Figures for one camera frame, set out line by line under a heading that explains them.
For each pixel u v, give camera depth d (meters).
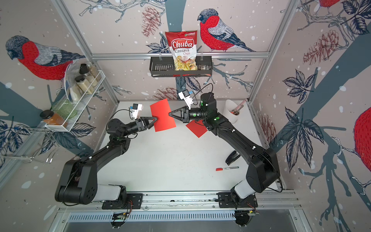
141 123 0.66
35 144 0.58
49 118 0.59
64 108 0.72
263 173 0.41
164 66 0.95
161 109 0.71
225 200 0.73
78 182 0.42
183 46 0.80
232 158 0.87
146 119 0.68
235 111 1.02
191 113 0.63
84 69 0.78
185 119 0.61
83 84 0.76
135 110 0.71
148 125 0.73
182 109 0.65
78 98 0.72
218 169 0.83
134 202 0.73
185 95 0.63
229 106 1.00
